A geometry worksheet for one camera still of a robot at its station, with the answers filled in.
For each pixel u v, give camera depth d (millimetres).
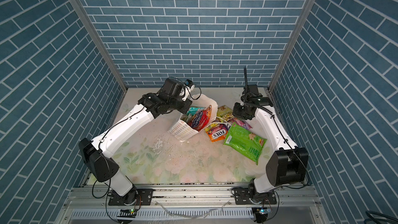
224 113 1012
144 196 739
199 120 896
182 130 772
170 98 552
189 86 667
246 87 654
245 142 885
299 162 420
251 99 609
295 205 739
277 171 425
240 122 990
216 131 935
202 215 696
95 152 420
